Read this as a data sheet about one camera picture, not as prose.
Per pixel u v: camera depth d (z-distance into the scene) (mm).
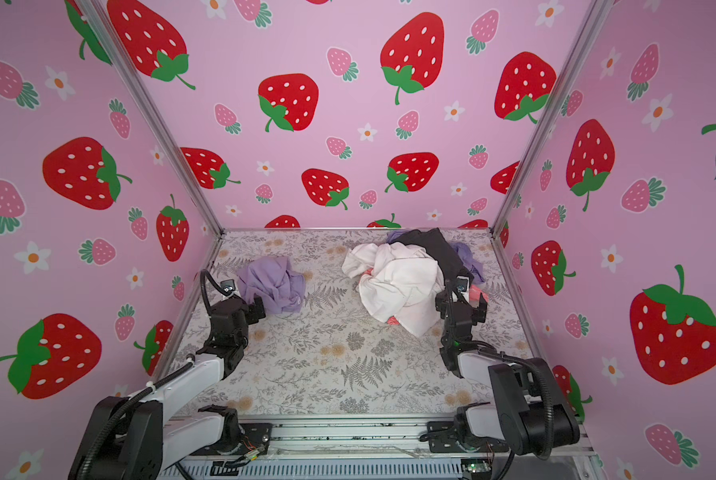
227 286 768
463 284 747
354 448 731
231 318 661
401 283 898
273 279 973
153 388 469
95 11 673
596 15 688
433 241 1097
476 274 1037
